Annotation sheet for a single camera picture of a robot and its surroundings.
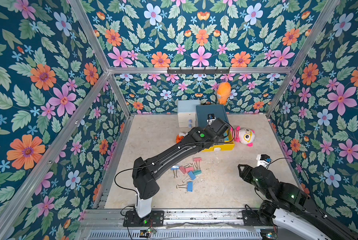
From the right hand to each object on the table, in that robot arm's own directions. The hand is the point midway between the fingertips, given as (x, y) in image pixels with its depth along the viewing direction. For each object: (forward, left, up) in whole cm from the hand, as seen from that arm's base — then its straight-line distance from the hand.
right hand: (240, 167), depth 73 cm
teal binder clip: (+4, +21, -16) cm, 27 cm away
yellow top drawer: (+10, +5, +4) cm, 12 cm away
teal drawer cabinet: (+34, +19, +6) cm, 39 cm away
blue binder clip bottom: (-4, +26, -17) cm, 31 cm away
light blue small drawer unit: (+41, +29, +1) cm, 50 cm away
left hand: (+13, +9, +9) cm, 18 cm away
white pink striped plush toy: (+28, -10, -10) cm, 31 cm away
